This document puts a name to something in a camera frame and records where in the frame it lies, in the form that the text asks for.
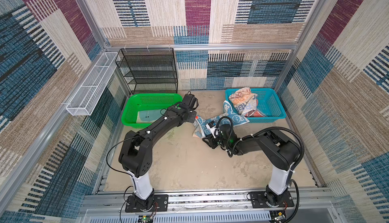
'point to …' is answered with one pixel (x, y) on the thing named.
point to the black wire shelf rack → (149, 70)
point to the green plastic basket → (137, 102)
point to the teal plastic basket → (271, 101)
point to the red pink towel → (254, 113)
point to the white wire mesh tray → (87, 97)
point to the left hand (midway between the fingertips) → (189, 112)
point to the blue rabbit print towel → (229, 115)
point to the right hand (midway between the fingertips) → (205, 139)
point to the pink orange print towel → (243, 100)
